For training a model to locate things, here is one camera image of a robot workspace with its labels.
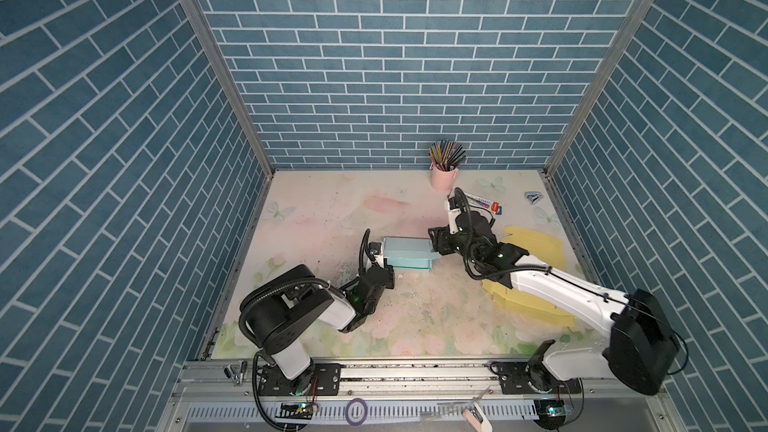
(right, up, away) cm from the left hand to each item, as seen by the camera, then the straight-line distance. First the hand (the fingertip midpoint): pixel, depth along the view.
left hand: (389, 259), depth 91 cm
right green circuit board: (+40, -32, -21) cm, 55 cm away
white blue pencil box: (+34, +17, +18) cm, 42 cm away
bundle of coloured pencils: (+21, +35, +20) cm, 45 cm away
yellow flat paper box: (+53, +1, +11) cm, 54 cm away
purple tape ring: (-9, -31, -22) cm, 39 cm away
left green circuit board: (-20, -32, -20) cm, 43 cm away
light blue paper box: (+6, +4, -9) cm, 12 cm away
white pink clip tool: (+21, -31, -23) cm, 44 cm away
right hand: (+13, +11, -8) cm, 19 cm away
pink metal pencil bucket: (+20, +25, +21) cm, 38 cm away
